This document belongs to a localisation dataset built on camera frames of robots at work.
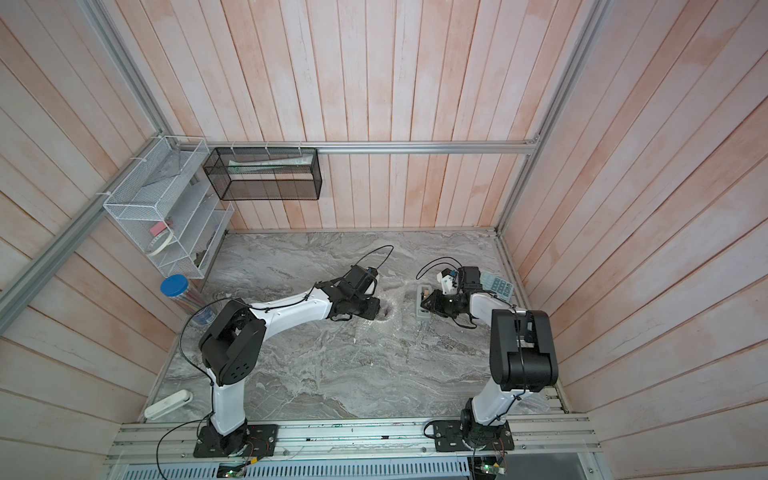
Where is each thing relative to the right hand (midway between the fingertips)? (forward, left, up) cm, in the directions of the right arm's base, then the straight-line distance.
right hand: (425, 302), depth 95 cm
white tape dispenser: (+3, +1, +1) cm, 3 cm away
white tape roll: (-1, +74, +26) cm, 79 cm away
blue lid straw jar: (-7, +70, +10) cm, 71 cm away
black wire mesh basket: (+40, +57, +22) cm, 73 cm away
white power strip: (-33, +69, +1) cm, 77 cm away
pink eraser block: (+7, +77, +27) cm, 82 cm away
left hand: (-4, +17, +2) cm, 18 cm away
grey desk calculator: (+8, -26, -2) cm, 27 cm away
